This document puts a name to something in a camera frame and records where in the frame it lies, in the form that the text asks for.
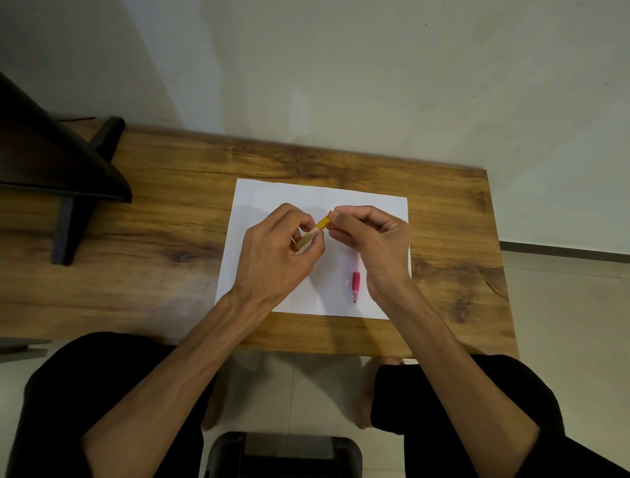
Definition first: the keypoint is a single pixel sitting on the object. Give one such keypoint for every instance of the pink mechanical pencil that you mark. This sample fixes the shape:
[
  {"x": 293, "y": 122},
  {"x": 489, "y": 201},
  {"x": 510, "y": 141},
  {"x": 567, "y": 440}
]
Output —
[{"x": 356, "y": 283}]

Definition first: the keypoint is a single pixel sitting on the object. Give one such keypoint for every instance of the person's trouser leg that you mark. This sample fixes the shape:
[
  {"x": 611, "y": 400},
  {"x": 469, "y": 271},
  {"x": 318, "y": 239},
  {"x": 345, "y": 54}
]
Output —
[
  {"x": 64, "y": 379},
  {"x": 413, "y": 404}
]

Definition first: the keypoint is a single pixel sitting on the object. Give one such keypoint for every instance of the black flat screen television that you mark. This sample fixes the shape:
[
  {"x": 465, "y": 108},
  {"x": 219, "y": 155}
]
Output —
[{"x": 34, "y": 147}]

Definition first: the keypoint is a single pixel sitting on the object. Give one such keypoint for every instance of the person's left forearm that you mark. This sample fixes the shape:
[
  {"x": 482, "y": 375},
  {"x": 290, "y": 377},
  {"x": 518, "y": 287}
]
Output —
[{"x": 167, "y": 384}]

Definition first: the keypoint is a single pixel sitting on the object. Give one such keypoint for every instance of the person's left foot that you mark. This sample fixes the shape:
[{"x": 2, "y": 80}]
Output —
[{"x": 213, "y": 413}]

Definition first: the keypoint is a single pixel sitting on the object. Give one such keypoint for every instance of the white paper sheet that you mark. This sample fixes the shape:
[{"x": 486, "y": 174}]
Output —
[{"x": 266, "y": 194}]

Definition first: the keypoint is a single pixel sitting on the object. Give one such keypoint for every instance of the grey metal bar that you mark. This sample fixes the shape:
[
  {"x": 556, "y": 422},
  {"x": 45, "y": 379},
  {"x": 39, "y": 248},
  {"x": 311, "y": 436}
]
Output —
[{"x": 19, "y": 349}]

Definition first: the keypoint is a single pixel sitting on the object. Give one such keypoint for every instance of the dark skirting board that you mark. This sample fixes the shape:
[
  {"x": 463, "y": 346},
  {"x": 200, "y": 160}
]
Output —
[{"x": 566, "y": 248}]

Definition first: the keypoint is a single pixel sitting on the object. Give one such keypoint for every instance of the orange pen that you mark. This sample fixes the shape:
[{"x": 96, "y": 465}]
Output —
[{"x": 321, "y": 224}]

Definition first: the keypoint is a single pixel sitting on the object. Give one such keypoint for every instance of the person's right trouser leg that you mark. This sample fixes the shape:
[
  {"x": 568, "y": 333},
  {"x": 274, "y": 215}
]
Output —
[{"x": 413, "y": 404}]

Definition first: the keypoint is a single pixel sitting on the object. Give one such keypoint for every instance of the black right shirt sleeve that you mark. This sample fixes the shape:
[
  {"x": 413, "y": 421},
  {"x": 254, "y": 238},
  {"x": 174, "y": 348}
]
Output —
[{"x": 581, "y": 463}]

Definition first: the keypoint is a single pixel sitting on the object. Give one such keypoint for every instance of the person's left trouser leg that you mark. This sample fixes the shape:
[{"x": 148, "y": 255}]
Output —
[{"x": 64, "y": 379}]

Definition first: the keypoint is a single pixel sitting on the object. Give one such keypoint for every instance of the person's left hand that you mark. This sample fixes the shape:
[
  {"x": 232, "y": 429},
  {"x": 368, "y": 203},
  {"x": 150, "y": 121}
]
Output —
[{"x": 270, "y": 261}]

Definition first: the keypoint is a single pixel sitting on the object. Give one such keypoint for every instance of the black stool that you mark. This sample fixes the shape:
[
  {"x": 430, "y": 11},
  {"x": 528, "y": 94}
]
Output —
[{"x": 226, "y": 455}]

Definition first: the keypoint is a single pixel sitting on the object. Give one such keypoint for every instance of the person's right forearm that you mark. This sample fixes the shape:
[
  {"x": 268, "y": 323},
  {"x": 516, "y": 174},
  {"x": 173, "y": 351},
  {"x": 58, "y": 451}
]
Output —
[{"x": 457, "y": 364}]

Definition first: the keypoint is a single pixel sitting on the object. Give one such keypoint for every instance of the person's right foot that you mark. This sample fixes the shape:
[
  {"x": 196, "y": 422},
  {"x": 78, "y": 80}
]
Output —
[{"x": 364, "y": 411}]

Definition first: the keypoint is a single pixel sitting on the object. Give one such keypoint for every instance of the person's right hand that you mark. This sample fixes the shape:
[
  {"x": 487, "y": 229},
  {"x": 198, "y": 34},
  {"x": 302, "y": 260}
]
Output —
[{"x": 384, "y": 246}]

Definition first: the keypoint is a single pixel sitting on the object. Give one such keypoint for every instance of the black television stand leg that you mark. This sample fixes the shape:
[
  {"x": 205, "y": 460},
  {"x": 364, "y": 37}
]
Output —
[{"x": 64, "y": 236}]

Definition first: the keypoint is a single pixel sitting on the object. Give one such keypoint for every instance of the person's foot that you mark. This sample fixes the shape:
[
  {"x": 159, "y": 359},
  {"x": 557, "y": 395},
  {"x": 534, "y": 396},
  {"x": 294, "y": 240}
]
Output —
[
  {"x": 213, "y": 413},
  {"x": 364, "y": 411}
]

